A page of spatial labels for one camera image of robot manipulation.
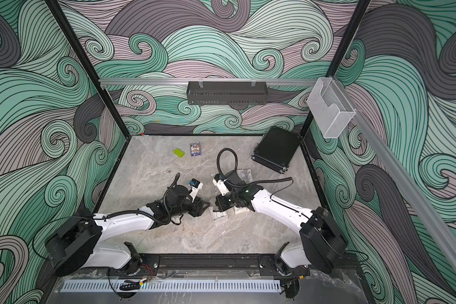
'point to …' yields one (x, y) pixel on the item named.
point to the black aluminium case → (277, 149)
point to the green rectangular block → (178, 152)
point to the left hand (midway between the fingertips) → (206, 200)
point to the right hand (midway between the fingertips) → (215, 204)
